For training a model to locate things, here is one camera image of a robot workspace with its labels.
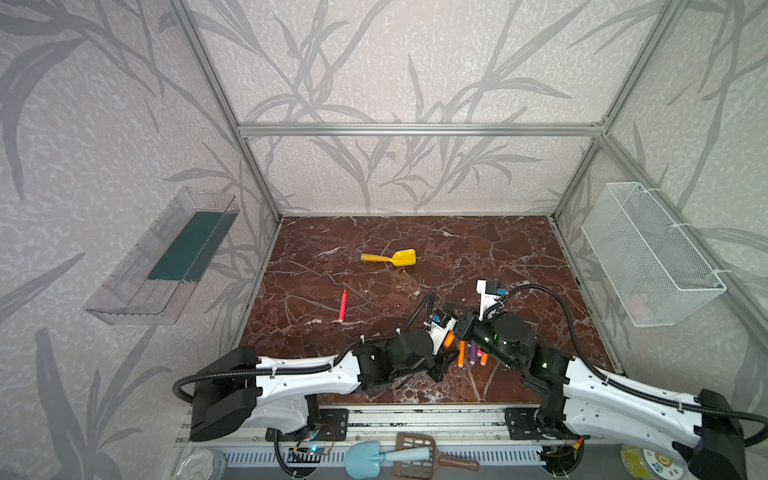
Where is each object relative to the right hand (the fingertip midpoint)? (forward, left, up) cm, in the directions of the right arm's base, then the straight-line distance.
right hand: (442, 300), depth 72 cm
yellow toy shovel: (+30, +9, -23) cm, 39 cm away
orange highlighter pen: (-8, -1, -3) cm, 9 cm away
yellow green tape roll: (-31, -42, -14) cm, 54 cm away
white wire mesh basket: (0, -45, +11) cm, 46 cm away
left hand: (-8, -4, -7) cm, 12 cm away
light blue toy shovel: (-30, +19, -20) cm, 41 cm away
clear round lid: (-31, +53, -16) cm, 64 cm away
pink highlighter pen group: (+9, +29, -21) cm, 37 cm away
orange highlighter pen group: (-6, -7, -21) cm, 23 cm away
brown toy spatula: (-32, +4, -21) cm, 39 cm away
